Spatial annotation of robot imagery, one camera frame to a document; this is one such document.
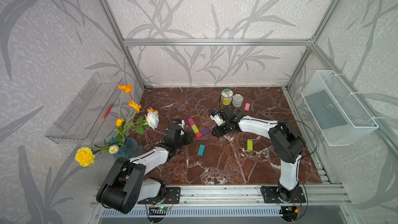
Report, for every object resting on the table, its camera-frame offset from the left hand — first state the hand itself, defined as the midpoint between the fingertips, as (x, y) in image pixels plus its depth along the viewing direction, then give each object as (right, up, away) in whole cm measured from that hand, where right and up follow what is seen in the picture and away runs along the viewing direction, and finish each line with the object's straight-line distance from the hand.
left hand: (193, 134), depth 89 cm
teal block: (+5, -9, -1) cm, 10 cm away
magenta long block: (-2, +6, +10) cm, 11 cm away
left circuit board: (-14, -32, -18) cm, 39 cm away
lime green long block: (+1, +2, +7) cm, 7 cm away
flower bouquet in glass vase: (-29, +1, -22) cm, 36 cm away
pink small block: (+36, +15, +19) cm, 43 cm away
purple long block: (+7, 0, +7) cm, 10 cm away
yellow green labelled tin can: (+21, +23, +15) cm, 35 cm away
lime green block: (+33, -6, 0) cm, 34 cm away
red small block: (+3, -1, +4) cm, 5 cm away
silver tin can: (+29, +20, +16) cm, 39 cm away
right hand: (+12, +1, +4) cm, 13 cm away
